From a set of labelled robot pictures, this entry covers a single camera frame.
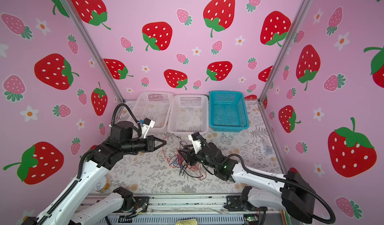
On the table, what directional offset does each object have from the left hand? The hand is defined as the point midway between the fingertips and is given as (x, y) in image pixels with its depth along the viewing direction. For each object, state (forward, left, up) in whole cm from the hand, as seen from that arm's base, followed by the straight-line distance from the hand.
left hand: (166, 142), depth 66 cm
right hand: (0, -6, -7) cm, 9 cm away
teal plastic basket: (+43, -37, -27) cm, 63 cm away
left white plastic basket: (+48, +20, -26) cm, 59 cm away
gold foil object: (-27, -12, -23) cm, 38 cm away
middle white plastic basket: (+39, -7, -26) cm, 47 cm away
